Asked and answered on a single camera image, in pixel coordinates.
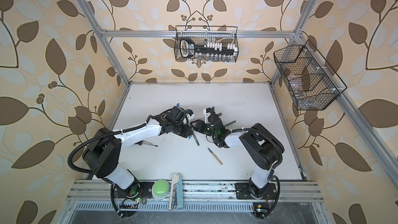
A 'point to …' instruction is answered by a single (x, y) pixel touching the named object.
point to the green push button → (160, 189)
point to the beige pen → (215, 156)
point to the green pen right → (230, 123)
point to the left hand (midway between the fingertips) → (194, 131)
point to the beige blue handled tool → (176, 179)
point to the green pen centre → (196, 140)
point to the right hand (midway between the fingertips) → (192, 125)
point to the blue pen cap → (178, 104)
